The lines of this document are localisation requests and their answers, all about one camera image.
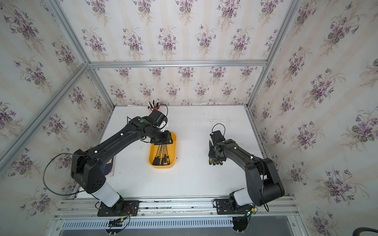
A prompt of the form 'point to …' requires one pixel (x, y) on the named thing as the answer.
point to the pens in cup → (152, 106)
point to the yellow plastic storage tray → (172, 148)
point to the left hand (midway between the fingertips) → (172, 143)
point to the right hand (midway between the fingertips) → (215, 155)
